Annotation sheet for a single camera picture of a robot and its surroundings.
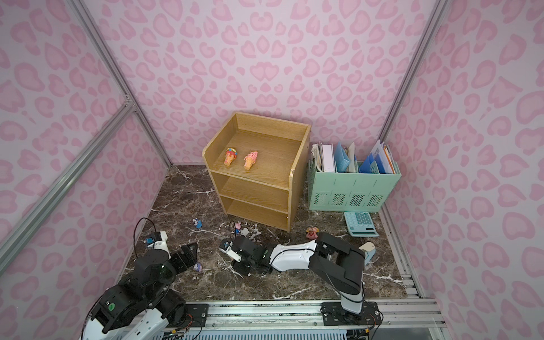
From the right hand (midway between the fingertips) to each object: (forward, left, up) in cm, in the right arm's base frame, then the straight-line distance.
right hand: (235, 260), depth 84 cm
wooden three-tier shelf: (+23, -11, +29) cm, 39 cm away
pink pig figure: (+12, -31, 0) cm, 33 cm away
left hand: (-1, +12, +15) cm, 20 cm away
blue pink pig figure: (+14, +1, 0) cm, 14 cm away
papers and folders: (+33, -40, +23) cm, 57 cm away
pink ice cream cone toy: (+23, -8, +32) cm, 41 cm away
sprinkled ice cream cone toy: (+26, 0, +32) cm, 41 cm away
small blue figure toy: (+16, +19, 0) cm, 25 cm away
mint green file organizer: (+25, -45, +13) cm, 53 cm away
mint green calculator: (+17, -53, -1) cm, 56 cm away
